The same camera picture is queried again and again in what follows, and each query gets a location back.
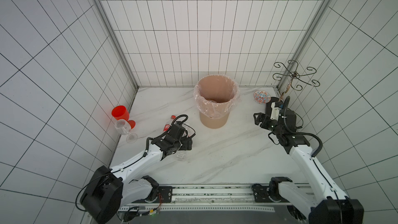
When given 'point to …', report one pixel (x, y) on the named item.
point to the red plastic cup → (119, 112)
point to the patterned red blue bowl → (261, 97)
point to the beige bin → (213, 124)
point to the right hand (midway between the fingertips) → (262, 114)
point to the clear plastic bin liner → (214, 95)
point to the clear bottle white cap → (181, 156)
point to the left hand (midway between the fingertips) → (183, 144)
